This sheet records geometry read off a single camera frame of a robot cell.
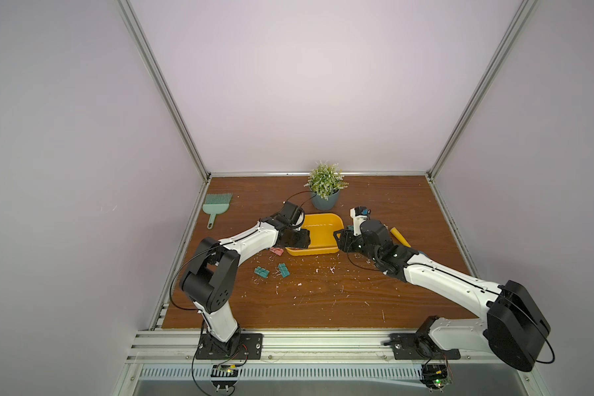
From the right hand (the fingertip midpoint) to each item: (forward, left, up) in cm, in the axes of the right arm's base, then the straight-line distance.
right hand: (339, 229), depth 82 cm
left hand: (+2, +11, -11) cm, 15 cm away
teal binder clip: (-10, +28, -14) cm, 32 cm away
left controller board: (-40, +35, -18) cm, 56 cm away
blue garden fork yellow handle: (+9, -24, -15) cm, 29 cm away
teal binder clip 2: (-9, +20, -14) cm, 26 cm away
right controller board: (-38, -27, -17) cm, 50 cm away
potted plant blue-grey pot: (+21, +4, +1) cm, 22 cm away
